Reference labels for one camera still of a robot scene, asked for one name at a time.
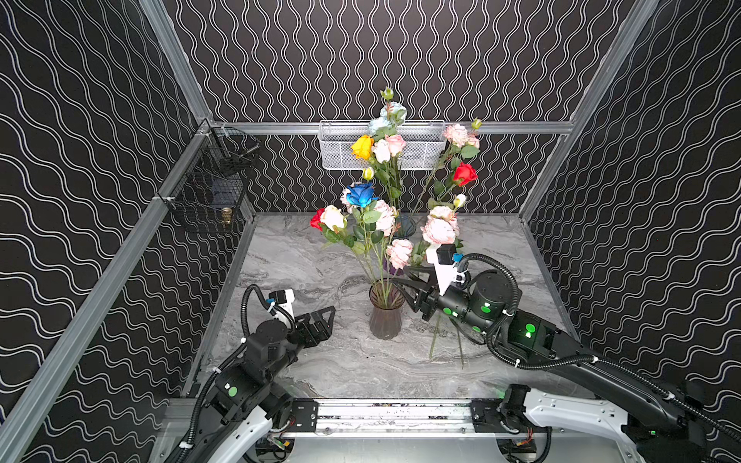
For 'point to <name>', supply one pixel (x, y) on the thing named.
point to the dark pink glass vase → (386, 299)
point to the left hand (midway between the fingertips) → (329, 313)
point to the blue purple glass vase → (405, 229)
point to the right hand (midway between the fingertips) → (399, 272)
